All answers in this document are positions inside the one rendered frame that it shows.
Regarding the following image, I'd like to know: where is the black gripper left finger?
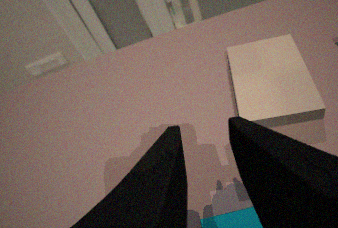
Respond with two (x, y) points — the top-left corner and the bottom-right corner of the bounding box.
(69, 125), (188, 228)

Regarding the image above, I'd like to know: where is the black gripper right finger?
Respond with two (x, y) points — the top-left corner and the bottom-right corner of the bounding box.
(228, 117), (338, 228)

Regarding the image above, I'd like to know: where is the beige flat box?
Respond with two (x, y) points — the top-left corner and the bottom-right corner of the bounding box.
(228, 34), (326, 129)

